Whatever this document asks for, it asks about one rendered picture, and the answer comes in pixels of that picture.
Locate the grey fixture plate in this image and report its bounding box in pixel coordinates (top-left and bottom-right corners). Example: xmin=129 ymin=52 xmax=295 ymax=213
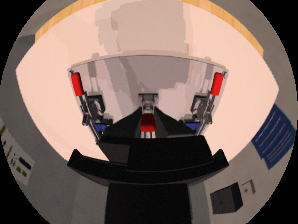
xmin=67 ymin=55 xmax=229 ymax=123

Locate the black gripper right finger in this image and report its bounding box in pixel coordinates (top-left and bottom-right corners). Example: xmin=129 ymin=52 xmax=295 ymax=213
xmin=154 ymin=107 xmax=195 ymax=138

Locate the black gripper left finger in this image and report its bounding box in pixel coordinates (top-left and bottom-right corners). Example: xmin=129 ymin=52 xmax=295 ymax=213
xmin=102 ymin=107 xmax=142 ymax=138

